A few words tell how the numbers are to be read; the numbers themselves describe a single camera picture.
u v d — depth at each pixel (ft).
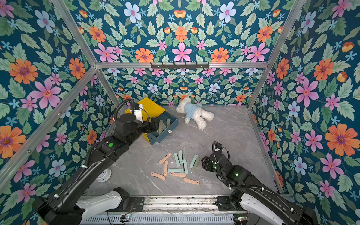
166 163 2.90
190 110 3.49
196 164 2.89
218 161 1.82
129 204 2.33
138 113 1.97
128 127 1.62
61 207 1.23
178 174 2.76
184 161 2.90
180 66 3.03
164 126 2.90
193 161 2.91
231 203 2.12
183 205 2.46
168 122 2.96
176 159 2.95
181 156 2.98
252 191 1.60
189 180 2.69
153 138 2.52
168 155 2.98
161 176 2.73
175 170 2.84
